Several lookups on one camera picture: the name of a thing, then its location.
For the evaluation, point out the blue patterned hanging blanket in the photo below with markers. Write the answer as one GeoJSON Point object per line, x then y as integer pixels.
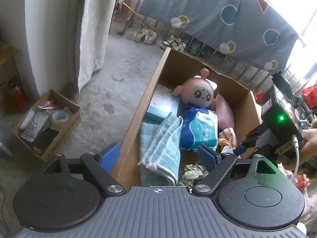
{"type": "Point", "coordinates": [248, 30]}

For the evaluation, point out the light blue towel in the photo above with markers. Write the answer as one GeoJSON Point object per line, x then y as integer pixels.
{"type": "Point", "coordinates": [160, 152]}

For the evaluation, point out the left white curtain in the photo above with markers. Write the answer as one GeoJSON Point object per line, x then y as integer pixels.
{"type": "Point", "coordinates": [92, 25]}

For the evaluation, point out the pink round plush toy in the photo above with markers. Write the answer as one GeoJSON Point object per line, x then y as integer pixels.
{"type": "Point", "coordinates": [197, 91]}

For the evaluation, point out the small cardboard box with clutter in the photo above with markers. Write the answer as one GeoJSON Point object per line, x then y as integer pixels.
{"type": "Point", "coordinates": [49, 121]}

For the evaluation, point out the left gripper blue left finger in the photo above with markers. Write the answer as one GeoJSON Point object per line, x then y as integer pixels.
{"type": "Point", "coordinates": [109, 156]}

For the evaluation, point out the orange white striped cloth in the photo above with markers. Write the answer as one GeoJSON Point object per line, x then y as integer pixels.
{"type": "Point", "coordinates": [227, 141]}

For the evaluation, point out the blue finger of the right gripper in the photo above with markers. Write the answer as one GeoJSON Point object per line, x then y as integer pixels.
{"type": "Point", "coordinates": [240, 150]}

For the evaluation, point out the person's right hand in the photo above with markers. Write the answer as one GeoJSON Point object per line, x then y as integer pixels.
{"type": "Point", "coordinates": [310, 148]}

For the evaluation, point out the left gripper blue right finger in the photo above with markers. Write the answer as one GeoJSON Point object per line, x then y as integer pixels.
{"type": "Point", "coordinates": [208, 157]}

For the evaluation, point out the red plastic bag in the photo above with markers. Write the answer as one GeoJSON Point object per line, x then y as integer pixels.
{"type": "Point", "coordinates": [310, 96]}

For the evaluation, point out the yellow broom stick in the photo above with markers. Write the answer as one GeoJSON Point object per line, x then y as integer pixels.
{"type": "Point", "coordinates": [138, 16]}

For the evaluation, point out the white sneakers pair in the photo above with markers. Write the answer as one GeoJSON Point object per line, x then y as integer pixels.
{"type": "Point", "coordinates": [173, 43]}

